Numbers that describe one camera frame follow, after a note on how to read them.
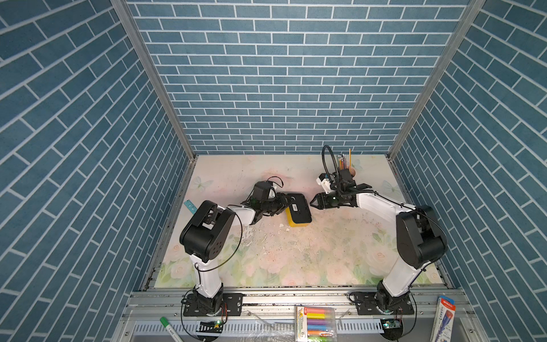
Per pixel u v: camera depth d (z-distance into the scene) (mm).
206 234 501
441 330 684
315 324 694
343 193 721
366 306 734
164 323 705
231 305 737
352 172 1008
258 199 769
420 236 482
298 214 896
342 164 990
